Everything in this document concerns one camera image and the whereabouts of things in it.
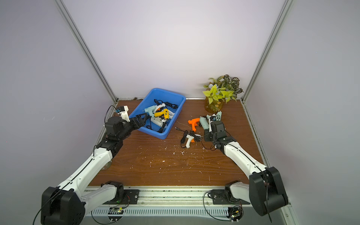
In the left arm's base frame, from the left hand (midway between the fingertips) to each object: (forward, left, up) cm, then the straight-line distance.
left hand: (143, 115), depth 78 cm
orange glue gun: (+12, -30, -23) cm, 40 cm away
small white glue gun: (-2, -28, -23) cm, 36 cm away
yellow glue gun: (+16, -9, -18) cm, 26 cm away
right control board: (-43, -50, -26) cm, 71 cm away
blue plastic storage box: (+29, +6, -16) cm, 33 cm away
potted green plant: (+29, -52, -6) cm, 60 cm away
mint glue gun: (+20, +4, -19) cm, 28 cm away
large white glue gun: (+10, -3, -21) cm, 23 cm away
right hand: (-1, -39, -13) cm, 41 cm away
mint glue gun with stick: (+4, -37, -13) cm, 40 cm away
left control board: (-44, +13, -29) cm, 54 cm away
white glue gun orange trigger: (+26, -3, -20) cm, 33 cm away
